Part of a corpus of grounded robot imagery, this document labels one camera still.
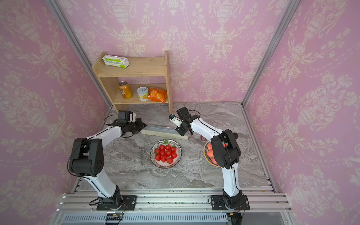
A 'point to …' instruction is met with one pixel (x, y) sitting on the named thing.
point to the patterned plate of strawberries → (166, 153)
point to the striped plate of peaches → (209, 153)
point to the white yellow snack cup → (143, 93)
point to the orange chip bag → (157, 95)
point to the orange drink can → (125, 90)
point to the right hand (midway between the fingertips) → (181, 127)
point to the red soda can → (203, 138)
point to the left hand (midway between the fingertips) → (147, 124)
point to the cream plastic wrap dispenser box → (167, 131)
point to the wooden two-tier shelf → (134, 88)
